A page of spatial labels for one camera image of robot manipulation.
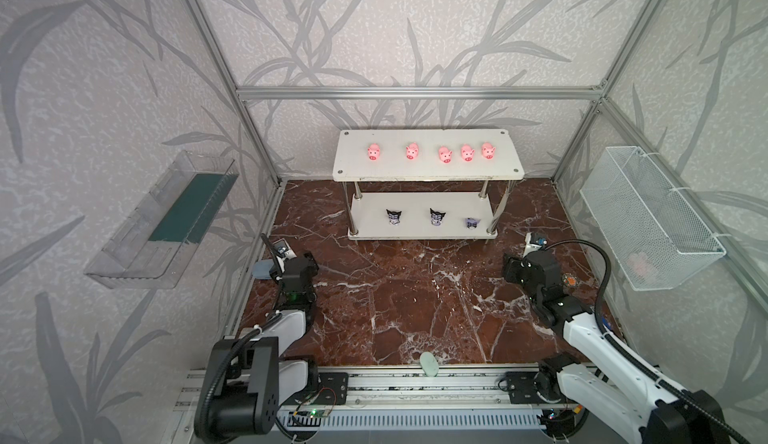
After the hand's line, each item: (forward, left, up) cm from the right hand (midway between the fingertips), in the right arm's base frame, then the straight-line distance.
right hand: (514, 247), depth 86 cm
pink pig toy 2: (+15, +15, +23) cm, 31 cm away
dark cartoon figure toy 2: (+13, +22, -2) cm, 25 cm away
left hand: (+2, +64, -1) cm, 64 cm away
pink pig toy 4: (+15, +30, +23) cm, 41 cm away
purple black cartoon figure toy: (+11, +10, -4) cm, 16 cm away
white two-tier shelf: (+14, +44, -3) cm, 46 cm away
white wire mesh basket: (-10, -22, +21) cm, 32 cm away
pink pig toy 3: (+14, +21, +23) cm, 34 cm away
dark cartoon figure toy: (+13, +35, -3) cm, 38 cm away
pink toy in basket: (-9, -27, +8) cm, 30 cm away
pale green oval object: (-29, +26, -10) cm, 40 cm away
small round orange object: (-5, -21, -13) cm, 25 cm away
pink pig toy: (+15, +10, +23) cm, 29 cm away
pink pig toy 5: (+15, +40, +24) cm, 49 cm away
